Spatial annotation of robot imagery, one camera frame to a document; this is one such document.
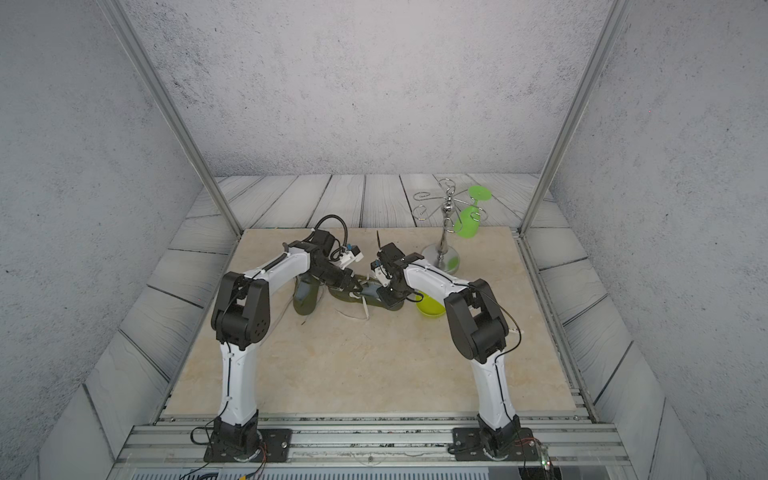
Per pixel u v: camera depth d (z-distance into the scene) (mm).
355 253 918
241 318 567
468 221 961
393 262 774
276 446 728
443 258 1087
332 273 869
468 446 725
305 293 988
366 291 984
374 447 744
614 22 714
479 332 537
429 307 981
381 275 874
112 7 688
